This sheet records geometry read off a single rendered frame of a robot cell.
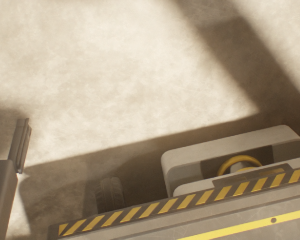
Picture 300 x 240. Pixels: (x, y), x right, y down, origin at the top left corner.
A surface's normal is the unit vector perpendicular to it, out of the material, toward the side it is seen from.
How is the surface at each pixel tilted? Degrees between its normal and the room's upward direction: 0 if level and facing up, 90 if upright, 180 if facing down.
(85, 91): 0
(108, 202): 56
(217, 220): 0
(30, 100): 0
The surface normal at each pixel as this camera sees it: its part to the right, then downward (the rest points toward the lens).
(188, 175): 0.11, 0.33
